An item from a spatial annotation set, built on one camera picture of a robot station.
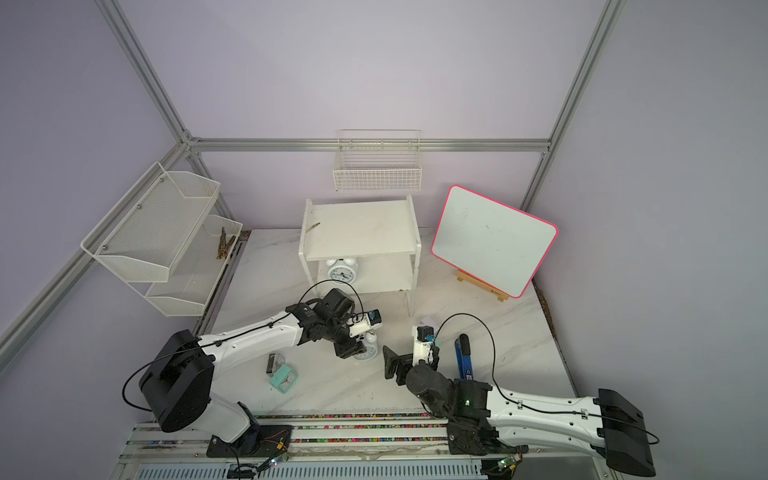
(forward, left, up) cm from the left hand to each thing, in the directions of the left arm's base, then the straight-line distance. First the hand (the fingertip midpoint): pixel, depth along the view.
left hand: (357, 340), depth 85 cm
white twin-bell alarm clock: (+13, +4, +17) cm, 22 cm away
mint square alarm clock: (-10, +19, -2) cm, 22 cm away
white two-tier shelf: (+12, -3, +27) cm, 30 cm away
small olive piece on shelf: (+20, +10, +27) cm, 35 cm away
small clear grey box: (-6, +23, -1) cm, 23 cm away
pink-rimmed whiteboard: (+24, -41, +15) cm, 50 cm away
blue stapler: (-2, -30, -1) cm, 30 cm away
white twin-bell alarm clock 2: (-2, -4, +2) cm, 5 cm away
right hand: (-5, -12, +6) cm, 15 cm away
